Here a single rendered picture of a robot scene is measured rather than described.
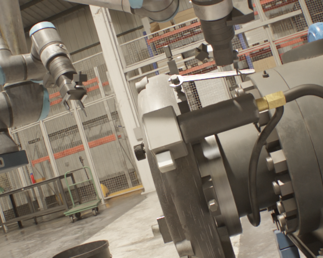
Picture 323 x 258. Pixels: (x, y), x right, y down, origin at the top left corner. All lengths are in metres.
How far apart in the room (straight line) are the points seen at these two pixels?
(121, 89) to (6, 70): 7.66
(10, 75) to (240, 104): 0.78
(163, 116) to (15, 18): 0.94
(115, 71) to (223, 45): 8.15
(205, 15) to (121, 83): 8.14
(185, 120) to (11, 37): 0.96
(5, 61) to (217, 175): 0.78
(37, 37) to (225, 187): 0.76
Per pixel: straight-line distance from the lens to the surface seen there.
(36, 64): 1.47
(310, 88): 1.10
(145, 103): 1.25
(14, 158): 1.68
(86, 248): 2.37
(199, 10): 0.95
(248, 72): 1.11
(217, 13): 0.95
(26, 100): 1.73
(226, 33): 0.99
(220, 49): 1.02
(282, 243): 1.88
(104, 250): 2.14
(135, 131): 8.85
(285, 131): 1.22
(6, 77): 1.45
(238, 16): 0.97
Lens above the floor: 0.73
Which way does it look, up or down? 3 degrees up
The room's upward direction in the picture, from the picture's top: 17 degrees counter-clockwise
